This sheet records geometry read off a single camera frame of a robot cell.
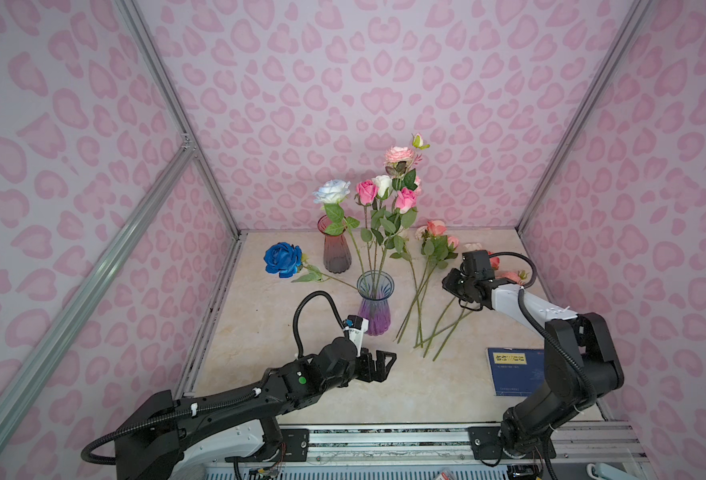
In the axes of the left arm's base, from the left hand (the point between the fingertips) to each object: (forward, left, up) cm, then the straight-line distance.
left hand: (387, 353), depth 74 cm
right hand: (+25, -21, -4) cm, 33 cm away
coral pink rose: (+42, -21, -10) cm, 48 cm away
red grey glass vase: (+36, +14, -5) cm, 39 cm away
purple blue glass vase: (+17, +3, +3) cm, 17 cm away
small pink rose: (+28, -42, -9) cm, 51 cm away
